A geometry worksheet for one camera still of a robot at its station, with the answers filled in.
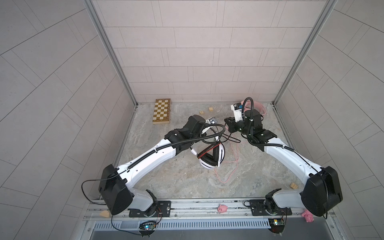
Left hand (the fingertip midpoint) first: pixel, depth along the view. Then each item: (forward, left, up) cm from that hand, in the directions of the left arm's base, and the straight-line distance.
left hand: (204, 123), depth 76 cm
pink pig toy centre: (-35, -9, -21) cm, 42 cm away
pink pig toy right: (-38, -48, -20) cm, 65 cm away
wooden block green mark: (+26, +1, -24) cm, 35 cm away
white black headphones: (-15, -4, -9) cm, 18 cm away
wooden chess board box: (+25, +30, -21) cm, 44 cm away
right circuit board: (-41, -34, -23) cm, 58 cm away
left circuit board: (-42, +24, -19) cm, 52 cm away
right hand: (+4, -11, -2) cm, 12 cm away
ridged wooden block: (+29, -6, -23) cm, 38 cm away
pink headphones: (+32, -42, -21) cm, 57 cm away
